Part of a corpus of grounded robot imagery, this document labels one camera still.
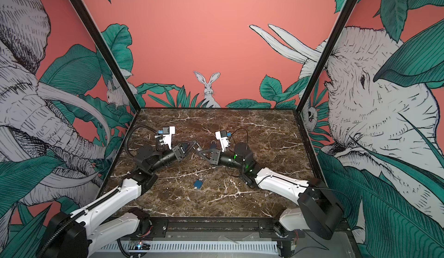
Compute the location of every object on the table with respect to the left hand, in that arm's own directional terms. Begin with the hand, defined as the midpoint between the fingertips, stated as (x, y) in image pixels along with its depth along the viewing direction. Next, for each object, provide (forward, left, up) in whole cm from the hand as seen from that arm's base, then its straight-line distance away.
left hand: (196, 143), depth 69 cm
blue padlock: (-6, +3, -29) cm, 30 cm away
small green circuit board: (-31, +25, -28) cm, 49 cm away
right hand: (-4, -1, -2) cm, 5 cm away
